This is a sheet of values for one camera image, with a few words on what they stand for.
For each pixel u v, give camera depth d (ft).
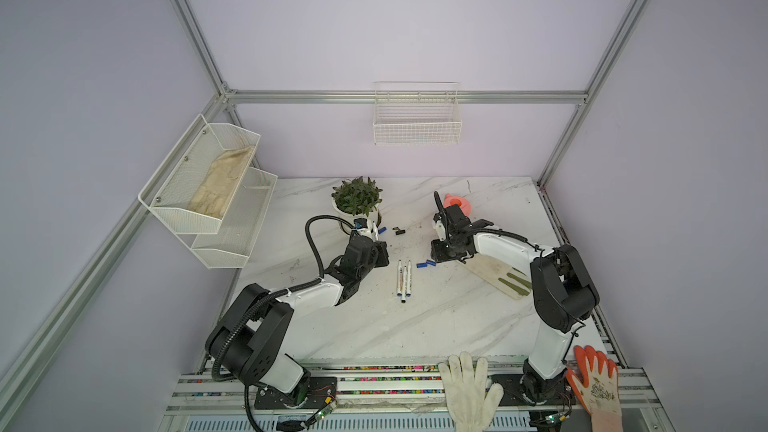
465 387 2.46
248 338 1.43
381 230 3.44
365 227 2.65
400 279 3.05
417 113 3.10
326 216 2.48
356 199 3.02
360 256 2.24
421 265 3.18
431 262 3.13
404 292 2.96
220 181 2.59
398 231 3.45
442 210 2.64
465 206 3.22
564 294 1.63
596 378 2.45
